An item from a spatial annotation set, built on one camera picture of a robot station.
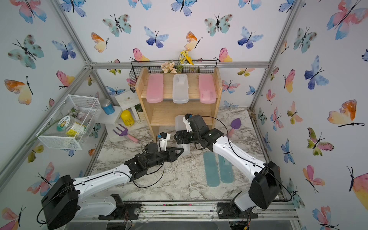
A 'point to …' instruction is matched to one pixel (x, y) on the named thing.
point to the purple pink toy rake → (125, 132)
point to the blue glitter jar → (108, 106)
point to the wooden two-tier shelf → (164, 114)
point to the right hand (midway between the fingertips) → (181, 134)
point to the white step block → (109, 120)
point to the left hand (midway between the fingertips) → (184, 150)
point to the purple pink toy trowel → (235, 123)
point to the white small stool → (126, 100)
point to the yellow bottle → (127, 117)
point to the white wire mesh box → (83, 109)
